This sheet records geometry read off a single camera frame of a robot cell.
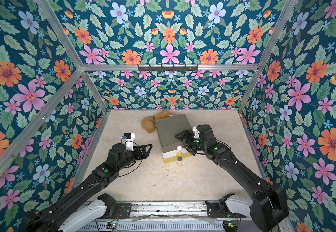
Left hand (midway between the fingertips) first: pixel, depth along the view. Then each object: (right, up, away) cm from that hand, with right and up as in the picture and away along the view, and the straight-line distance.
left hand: (148, 145), depth 77 cm
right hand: (+16, +3, -2) cm, 17 cm away
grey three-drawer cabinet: (+10, +10, +7) cm, 16 cm away
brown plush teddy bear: (-5, +13, +21) cm, 25 cm away
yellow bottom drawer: (+14, -9, +9) cm, 19 cm away
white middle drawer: (+13, -5, +4) cm, 14 cm away
